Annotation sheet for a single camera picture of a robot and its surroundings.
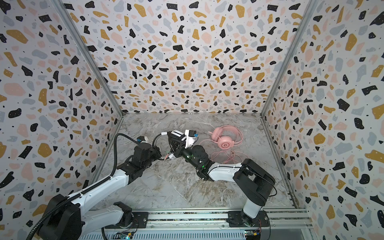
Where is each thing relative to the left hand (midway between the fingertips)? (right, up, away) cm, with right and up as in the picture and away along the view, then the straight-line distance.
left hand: (161, 146), depth 84 cm
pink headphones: (+40, +4, +14) cm, 43 cm away
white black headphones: (+10, +7, -4) cm, 13 cm away
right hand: (+7, +5, -10) cm, 13 cm away
